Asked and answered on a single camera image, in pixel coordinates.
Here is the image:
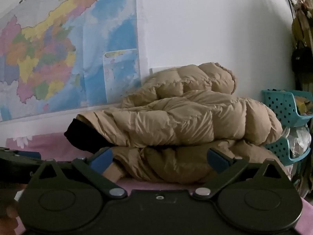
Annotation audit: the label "tan puffer down jacket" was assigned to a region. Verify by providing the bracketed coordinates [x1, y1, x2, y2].
[65, 63, 283, 184]

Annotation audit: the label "hanging dark clothes and bags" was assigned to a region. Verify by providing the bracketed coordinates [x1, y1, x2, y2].
[288, 0, 312, 197]

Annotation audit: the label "person's left hand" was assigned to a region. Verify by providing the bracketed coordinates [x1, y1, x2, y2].
[1, 184, 27, 235]

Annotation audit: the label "pink bed sheet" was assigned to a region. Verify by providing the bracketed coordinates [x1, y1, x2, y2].
[6, 133, 312, 234]

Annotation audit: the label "teal perforated basket middle tier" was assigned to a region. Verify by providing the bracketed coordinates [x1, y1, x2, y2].
[264, 136, 310, 166]

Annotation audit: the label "teal perforated basket tier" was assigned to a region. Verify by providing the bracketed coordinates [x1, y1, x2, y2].
[262, 90, 312, 127]
[264, 136, 310, 166]

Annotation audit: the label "white plastic bags in basket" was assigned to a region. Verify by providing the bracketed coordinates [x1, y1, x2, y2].
[282, 125, 311, 159]

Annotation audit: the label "teal perforated basket top tier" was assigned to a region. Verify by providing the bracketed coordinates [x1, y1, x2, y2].
[262, 90, 312, 127]

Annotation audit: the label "colourful wall map poster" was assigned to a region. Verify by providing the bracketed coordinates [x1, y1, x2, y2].
[1, 0, 141, 121]

